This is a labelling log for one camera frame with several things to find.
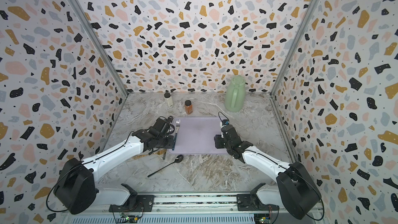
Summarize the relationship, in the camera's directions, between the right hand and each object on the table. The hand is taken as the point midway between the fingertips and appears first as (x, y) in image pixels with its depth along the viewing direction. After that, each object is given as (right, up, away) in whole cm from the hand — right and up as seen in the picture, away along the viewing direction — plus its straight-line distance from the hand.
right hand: (217, 137), depth 87 cm
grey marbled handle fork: (-31, -11, +2) cm, 33 cm away
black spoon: (-22, -12, -2) cm, 25 cm away
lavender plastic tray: (-13, -1, +11) cm, 17 cm away
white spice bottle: (-33, +25, +19) cm, 46 cm away
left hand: (-24, -1, -2) cm, 24 cm away
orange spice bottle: (-18, +17, +17) cm, 30 cm away
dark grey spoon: (-31, +9, +17) cm, 37 cm away
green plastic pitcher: (+11, +25, +7) cm, 29 cm away
